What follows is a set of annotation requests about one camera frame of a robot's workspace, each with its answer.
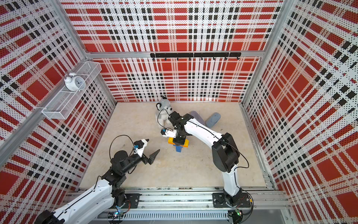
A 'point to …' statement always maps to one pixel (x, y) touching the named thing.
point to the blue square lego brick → (178, 150)
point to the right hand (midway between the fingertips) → (181, 140)
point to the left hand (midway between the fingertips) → (155, 144)
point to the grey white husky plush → (163, 109)
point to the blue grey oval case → (213, 119)
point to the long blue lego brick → (178, 147)
